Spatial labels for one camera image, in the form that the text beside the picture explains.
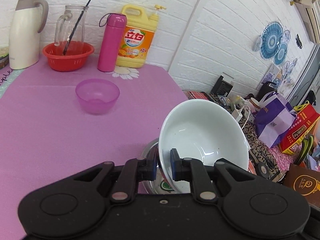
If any red and white bowl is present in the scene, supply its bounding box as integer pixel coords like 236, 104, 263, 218
158, 99, 250, 193

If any stainless steel bowl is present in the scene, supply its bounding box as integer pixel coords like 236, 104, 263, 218
139, 138, 181, 195

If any white power strip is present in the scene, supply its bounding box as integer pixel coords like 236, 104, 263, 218
231, 103, 251, 129

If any leopard print cloth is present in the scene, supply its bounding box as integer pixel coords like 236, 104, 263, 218
225, 106, 283, 182

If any black tape roll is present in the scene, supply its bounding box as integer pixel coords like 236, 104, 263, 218
255, 161, 270, 179

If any plaid cloth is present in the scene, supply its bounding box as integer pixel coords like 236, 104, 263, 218
184, 90, 212, 101

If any purple plastic bowl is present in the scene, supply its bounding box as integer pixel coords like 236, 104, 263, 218
75, 79, 120, 115

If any black box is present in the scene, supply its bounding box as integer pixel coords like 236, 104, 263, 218
210, 72, 234, 96

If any purple tablecloth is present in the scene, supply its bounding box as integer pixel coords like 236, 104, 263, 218
1, 57, 186, 239

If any purple paper bag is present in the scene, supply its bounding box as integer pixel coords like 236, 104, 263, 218
254, 92, 296, 148

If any pink thermos bottle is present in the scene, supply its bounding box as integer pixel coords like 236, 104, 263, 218
98, 13, 127, 73

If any brown box with logo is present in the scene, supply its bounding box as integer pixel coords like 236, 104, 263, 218
283, 164, 320, 209

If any red gift box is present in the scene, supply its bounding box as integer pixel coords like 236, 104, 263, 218
279, 102, 319, 155

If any red plastic basket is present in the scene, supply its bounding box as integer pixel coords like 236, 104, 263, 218
42, 42, 94, 72

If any black stirring stick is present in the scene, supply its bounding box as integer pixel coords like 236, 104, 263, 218
62, 0, 92, 56

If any yellow detergent bottle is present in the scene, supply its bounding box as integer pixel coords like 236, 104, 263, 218
116, 4, 166, 68

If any blue paper fan decoration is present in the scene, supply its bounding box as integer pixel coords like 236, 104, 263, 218
252, 21, 291, 66

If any white thermos jug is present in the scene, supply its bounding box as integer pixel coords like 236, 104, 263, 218
9, 0, 49, 70

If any air conditioner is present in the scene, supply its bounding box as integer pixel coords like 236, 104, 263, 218
295, 0, 319, 44

